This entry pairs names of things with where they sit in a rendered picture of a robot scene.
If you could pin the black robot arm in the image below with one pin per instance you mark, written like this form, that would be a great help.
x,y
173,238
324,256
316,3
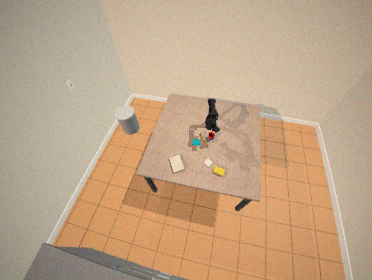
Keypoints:
x,y
212,114

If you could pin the yellow rectangular block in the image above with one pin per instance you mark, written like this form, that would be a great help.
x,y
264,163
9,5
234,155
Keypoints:
x,y
219,171

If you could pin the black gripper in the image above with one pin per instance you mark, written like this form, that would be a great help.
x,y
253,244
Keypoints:
x,y
213,129

